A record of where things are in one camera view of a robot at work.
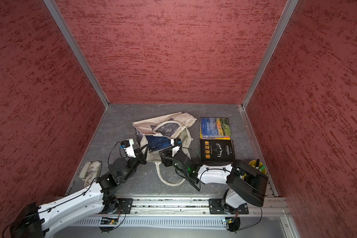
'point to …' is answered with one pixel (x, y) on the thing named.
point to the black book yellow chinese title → (220, 150)
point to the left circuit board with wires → (107, 220)
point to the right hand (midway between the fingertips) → (161, 155)
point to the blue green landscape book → (216, 127)
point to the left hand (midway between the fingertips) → (149, 148)
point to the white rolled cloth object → (89, 171)
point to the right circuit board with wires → (232, 223)
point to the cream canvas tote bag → (175, 126)
